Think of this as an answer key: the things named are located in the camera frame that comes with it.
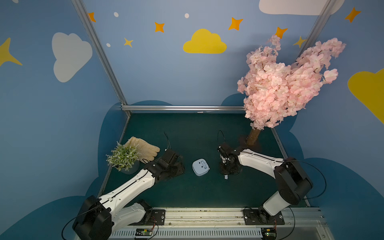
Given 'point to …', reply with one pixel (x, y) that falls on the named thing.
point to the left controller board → (143, 232)
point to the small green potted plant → (125, 158)
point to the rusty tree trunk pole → (253, 136)
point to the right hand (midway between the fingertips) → (224, 170)
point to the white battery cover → (226, 177)
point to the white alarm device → (200, 167)
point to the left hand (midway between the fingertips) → (183, 167)
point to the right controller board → (268, 233)
